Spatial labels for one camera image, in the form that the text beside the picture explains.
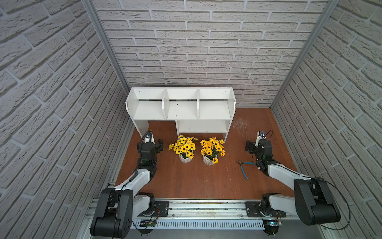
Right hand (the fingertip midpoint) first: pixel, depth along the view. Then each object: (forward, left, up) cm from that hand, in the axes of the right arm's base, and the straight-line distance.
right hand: (257, 141), depth 91 cm
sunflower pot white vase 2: (-6, +30, +6) cm, 32 cm away
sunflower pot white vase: (-6, +46, +9) cm, 47 cm away
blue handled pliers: (-10, +11, -7) cm, 17 cm away
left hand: (+4, +65, +6) cm, 66 cm away
